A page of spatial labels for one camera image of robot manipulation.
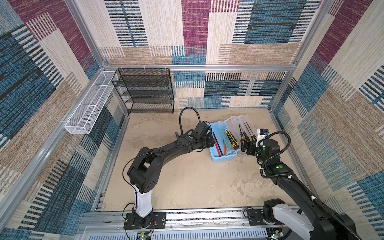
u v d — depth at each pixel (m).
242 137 0.90
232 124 0.98
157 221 0.73
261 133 0.71
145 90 1.11
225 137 0.96
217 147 0.99
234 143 0.91
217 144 1.00
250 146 0.73
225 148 0.93
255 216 0.74
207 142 0.79
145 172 0.48
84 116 0.93
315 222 0.43
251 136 0.91
